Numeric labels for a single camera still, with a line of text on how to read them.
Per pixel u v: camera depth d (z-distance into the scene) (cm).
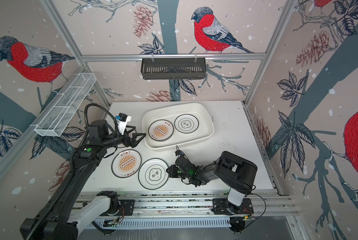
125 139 64
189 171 68
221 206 73
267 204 76
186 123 107
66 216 44
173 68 106
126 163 89
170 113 110
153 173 84
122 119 62
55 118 73
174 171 76
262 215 70
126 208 73
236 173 46
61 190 42
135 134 64
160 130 103
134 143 65
